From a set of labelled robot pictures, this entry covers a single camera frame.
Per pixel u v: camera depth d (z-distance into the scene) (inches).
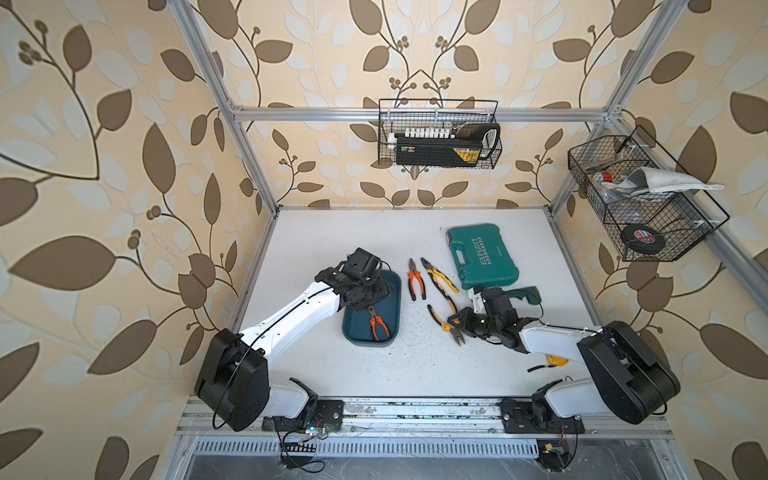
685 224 25.8
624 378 17.0
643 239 28.3
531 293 37.1
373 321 35.0
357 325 35.3
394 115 35.9
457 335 33.4
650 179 24.9
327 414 29.1
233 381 16.1
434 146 32.3
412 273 40.1
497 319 27.8
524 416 28.7
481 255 39.6
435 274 40.0
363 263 25.3
